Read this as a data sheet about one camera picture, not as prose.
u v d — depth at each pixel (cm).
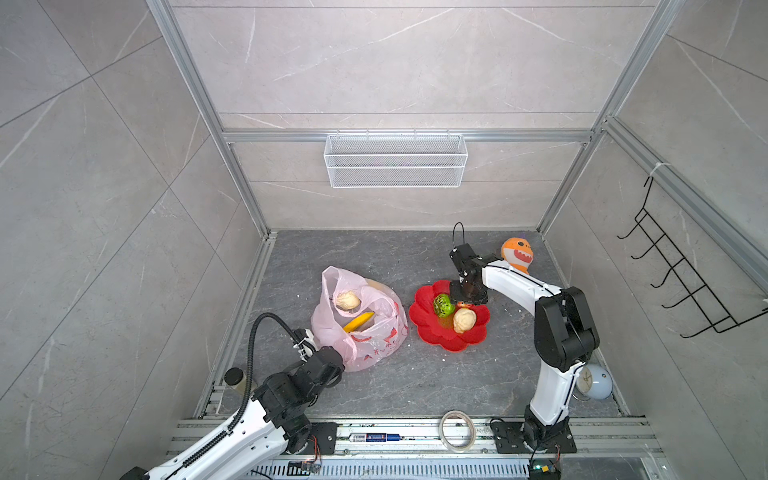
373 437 73
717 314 60
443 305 92
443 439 73
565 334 50
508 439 73
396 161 101
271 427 51
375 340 81
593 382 75
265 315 61
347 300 94
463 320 90
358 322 92
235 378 74
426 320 94
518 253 101
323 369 57
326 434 74
